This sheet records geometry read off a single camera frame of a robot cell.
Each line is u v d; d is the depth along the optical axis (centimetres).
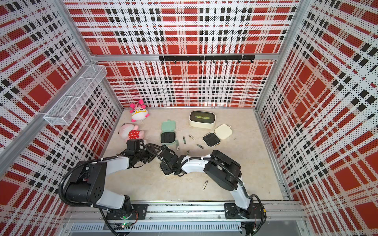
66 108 70
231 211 73
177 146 98
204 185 82
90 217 73
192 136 104
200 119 107
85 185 45
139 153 80
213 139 102
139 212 73
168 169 68
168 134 104
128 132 99
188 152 96
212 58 89
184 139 102
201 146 99
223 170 50
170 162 68
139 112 109
